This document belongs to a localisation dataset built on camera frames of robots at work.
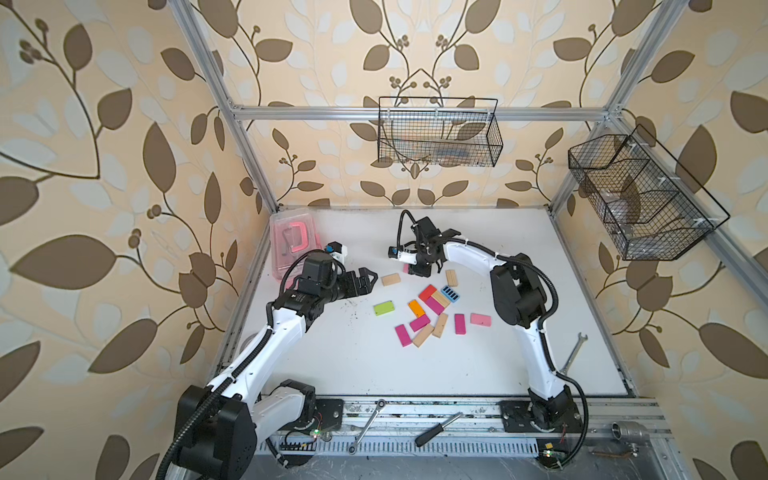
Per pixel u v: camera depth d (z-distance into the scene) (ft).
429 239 2.63
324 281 2.11
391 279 3.30
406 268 3.10
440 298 3.08
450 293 3.15
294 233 3.52
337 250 2.43
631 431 2.27
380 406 2.51
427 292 3.15
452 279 3.24
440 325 2.92
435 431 2.37
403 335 2.88
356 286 2.33
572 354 2.77
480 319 2.91
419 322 2.98
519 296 1.93
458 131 3.16
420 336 2.86
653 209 2.39
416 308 3.07
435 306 3.07
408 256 2.97
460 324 2.93
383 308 3.10
